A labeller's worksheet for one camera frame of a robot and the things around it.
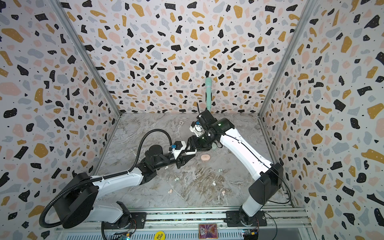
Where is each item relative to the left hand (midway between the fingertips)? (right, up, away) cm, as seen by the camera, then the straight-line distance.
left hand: (195, 150), depth 74 cm
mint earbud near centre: (-11, -19, +14) cm, 26 cm away
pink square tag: (+6, -38, -3) cm, 38 cm away
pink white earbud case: (+5, -8, +21) cm, 23 cm away
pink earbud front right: (+15, -25, +9) cm, 31 cm away
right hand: (-3, +1, -2) cm, 4 cm away
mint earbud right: (+14, -15, +18) cm, 28 cm away
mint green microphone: (+8, +39, +23) cm, 46 cm away
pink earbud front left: (-14, -24, +9) cm, 29 cm away
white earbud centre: (+10, -21, +12) cm, 26 cm away
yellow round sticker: (-16, -39, -4) cm, 43 cm away
